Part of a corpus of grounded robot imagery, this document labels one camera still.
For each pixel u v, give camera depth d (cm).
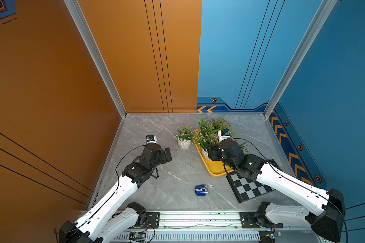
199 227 73
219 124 94
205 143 87
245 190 79
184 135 89
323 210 39
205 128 92
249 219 72
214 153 65
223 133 65
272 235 70
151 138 68
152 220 75
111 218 45
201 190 81
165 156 70
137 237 72
